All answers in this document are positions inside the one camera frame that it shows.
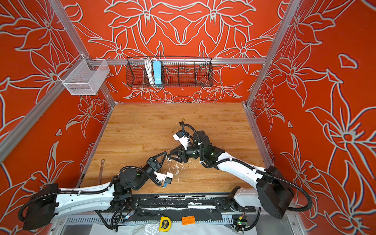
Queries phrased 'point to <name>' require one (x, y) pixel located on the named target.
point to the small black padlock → (181, 123)
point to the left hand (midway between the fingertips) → (161, 148)
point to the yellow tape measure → (165, 224)
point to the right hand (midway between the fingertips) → (168, 156)
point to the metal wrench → (102, 160)
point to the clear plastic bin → (83, 77)
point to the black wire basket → (176, 72)
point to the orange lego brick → (188, 220)
